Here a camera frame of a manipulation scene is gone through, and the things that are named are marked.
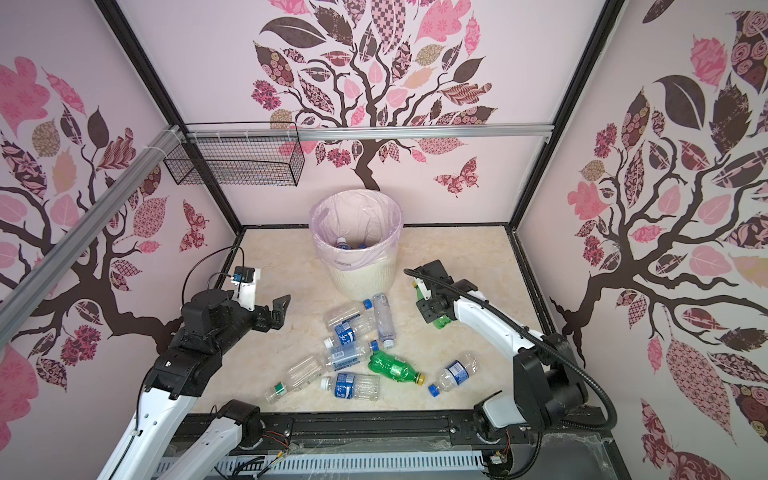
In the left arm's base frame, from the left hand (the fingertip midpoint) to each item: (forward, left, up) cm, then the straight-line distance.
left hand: (272, 299), depth 71 cm
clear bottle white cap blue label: (+29, -12, -13) cm, 34 cm away
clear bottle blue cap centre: (-7, -17, -19) cm, 26 cm away
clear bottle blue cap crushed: (+8, -14, -23) cm, 28 cm away
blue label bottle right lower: (-11, -49, -19) cm, 53 cm away
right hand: (+8, -42, -14) cm, 45 cm away
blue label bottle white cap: (0, -17, -19) cm, 25 cm away
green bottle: (0, -44, -13) cm, 46 cm away
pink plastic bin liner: (+35, -19, -5) cm, 40 cm away
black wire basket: (+71, +34, -8) cm, 79 cm away
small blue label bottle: (+33, -19, -19) cm, 42 cm away
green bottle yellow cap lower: (-10, -30, -19) cm, 37 cm away
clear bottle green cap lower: (-13, -4, -19) cm, 24 cm away
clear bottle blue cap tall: (+6, -27, -23) cm, 36 cm away
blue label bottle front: (-15, -19, -19) cm, 31 cm away
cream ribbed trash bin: (+21, -19, -25) cm, 38 cm away
